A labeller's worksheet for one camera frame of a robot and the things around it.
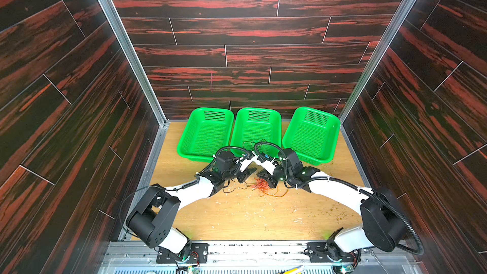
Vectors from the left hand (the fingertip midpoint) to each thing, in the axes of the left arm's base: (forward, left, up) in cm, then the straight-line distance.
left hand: (254, 165), depth 85 cm
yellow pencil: (-38, -16, -12) cm, 43 cm away
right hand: (-2, -3, -2) cm, 4 cm away
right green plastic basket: (+30, -38, -13) cm, 50 cm away
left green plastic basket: (+32, +28, -12) cm, 44 cm away
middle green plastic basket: (+37, -1, -12) cm, 39 cm away
